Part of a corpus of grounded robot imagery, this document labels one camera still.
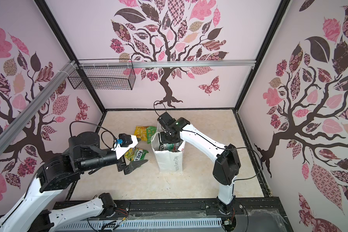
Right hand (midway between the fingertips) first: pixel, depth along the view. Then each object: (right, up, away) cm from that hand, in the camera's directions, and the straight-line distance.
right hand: (165, 139), depth 82 cm
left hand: (-7, -2, -27) cm, 28 cm away
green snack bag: (-12, +4, +19) cm, 22 cm away
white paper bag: (+2, -11, -9) cm, 14 cm away
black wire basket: (-38, +42, +13) cm, 58 cm away
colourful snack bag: (+4, -6, +6) cm, 10 cm away
